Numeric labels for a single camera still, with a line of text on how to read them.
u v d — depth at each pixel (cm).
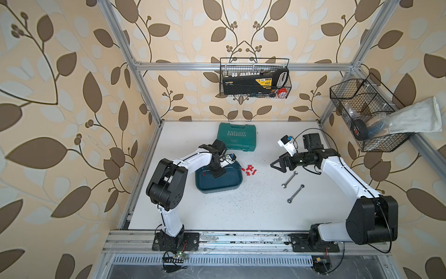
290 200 86
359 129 67
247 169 97
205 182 92
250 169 97
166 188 48
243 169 97
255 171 97
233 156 86
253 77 82
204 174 94
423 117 57
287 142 74
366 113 80
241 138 107
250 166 99
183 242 73
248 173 96
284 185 91
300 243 74
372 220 41
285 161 73
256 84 83
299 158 71
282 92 86
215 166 80
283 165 73
